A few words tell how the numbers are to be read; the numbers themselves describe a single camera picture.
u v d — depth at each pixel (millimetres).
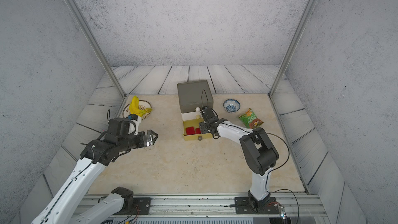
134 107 1062
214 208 729
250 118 993
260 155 486
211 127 696
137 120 670
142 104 1143
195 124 1016
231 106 1114
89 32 869
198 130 884
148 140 649
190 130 998
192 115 934
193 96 970
